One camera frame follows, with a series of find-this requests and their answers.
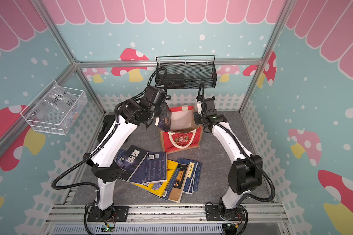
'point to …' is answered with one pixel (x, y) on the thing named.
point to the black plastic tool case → (108, 121)
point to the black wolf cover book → (138, 155)
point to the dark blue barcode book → (153, 169)
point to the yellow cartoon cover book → (159, 188)
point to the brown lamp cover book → (173, 191)
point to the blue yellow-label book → (192, 181)
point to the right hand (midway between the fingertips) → (199, 113)
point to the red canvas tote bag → (186, 133)
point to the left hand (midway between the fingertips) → (161, 110)
